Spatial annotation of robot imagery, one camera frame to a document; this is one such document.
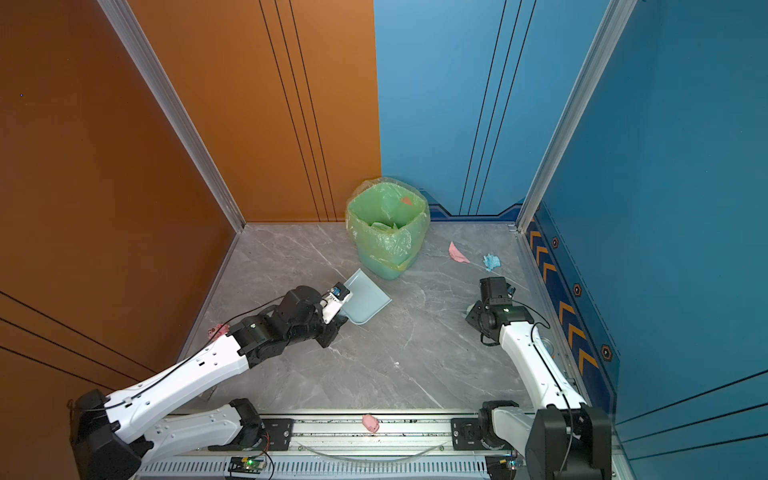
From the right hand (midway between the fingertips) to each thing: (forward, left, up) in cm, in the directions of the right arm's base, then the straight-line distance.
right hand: (475, 318), depth 85 cm
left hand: (-3, +36, +9) cm, 37 cm away
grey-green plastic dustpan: (-1, +30, +13) cm, 32 cm away
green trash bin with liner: (+36, +26, +5) cm, 45 cm away
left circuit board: (-34, +59, -9) cm, 68 cm away
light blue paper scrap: (+26, -12, -8) cm, 30 cm away
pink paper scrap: (+30, 0, -8) cm, 31 cm away
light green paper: (+34, +28, +4) cm, 45 cm away
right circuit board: (-34, -2, -9) cm, 35 cm away
